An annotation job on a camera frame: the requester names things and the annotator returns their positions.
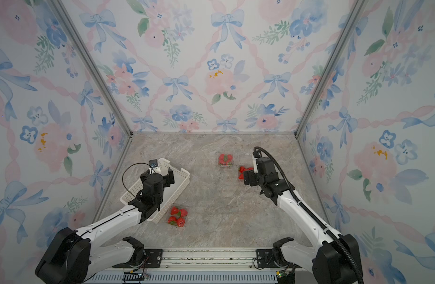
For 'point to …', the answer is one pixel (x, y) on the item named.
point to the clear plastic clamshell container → (177, 215)
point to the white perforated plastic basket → (181, 178)
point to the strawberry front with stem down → (172, 220)
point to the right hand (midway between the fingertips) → (257, 169)
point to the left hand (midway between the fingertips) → (162, 168)
